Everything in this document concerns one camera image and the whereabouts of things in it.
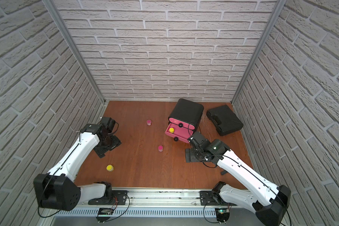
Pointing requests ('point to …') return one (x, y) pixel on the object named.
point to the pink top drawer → (181, 124)
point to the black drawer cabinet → (187, 113)
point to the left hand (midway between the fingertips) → (115, 145)
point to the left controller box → (104, 211)
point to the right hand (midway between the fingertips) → (195, 155)
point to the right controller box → (222, 214)
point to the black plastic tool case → (224, 119)
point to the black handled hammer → (223, 172)
